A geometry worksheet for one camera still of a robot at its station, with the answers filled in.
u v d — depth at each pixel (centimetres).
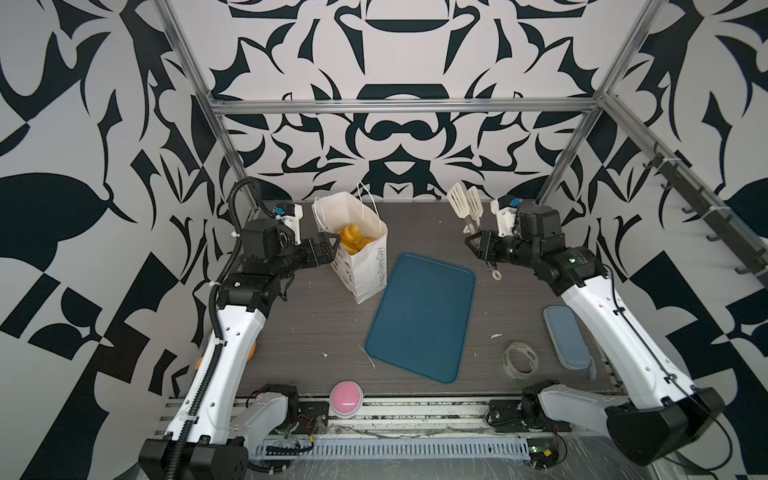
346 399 76
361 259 75
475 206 76
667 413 37
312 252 62
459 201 74
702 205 59
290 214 62
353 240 90
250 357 81
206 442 37
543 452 71
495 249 64
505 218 65
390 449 87
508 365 80
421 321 98
